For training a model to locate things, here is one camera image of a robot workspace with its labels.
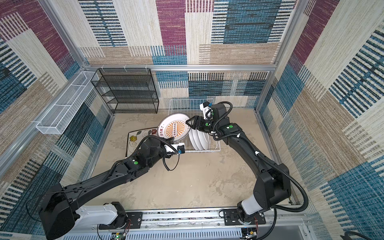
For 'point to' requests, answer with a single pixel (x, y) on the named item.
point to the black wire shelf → (128, 90)
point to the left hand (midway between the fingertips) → (170, 133)
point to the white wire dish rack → (194, 107)
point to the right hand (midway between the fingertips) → (189, 125)
